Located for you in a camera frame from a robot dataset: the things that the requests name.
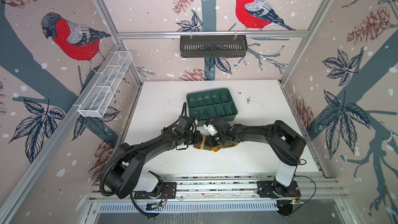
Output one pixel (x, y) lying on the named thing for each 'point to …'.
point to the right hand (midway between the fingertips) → (205, 145)
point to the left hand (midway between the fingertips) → (203, 139)
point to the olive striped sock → (205, 145)
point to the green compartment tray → (206, 104)
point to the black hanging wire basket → (213, 46)
